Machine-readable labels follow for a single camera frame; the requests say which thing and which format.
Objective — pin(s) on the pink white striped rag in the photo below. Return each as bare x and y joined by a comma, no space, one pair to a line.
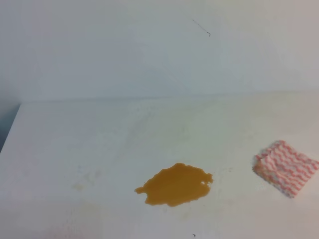
283,167

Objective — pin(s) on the brown coffee stain puddle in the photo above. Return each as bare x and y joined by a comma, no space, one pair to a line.
176,185

